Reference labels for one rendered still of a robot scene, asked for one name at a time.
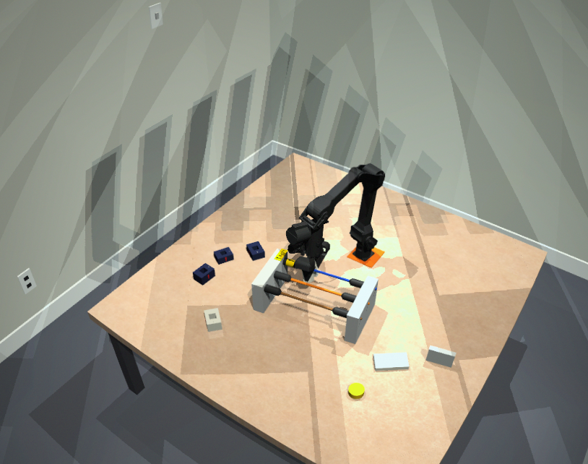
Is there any yellow short cylinder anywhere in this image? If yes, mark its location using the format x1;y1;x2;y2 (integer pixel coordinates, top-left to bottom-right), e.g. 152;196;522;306
348;383;365;399

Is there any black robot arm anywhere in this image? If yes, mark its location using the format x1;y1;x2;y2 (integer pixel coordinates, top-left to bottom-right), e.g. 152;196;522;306
286;163;385;261

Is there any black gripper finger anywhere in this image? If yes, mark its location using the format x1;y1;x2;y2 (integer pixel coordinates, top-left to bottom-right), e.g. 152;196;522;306
315;252;327;269
302;267;316;281

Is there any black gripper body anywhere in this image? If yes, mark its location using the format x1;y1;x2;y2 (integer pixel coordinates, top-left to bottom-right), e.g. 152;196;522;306
294;238;330;272

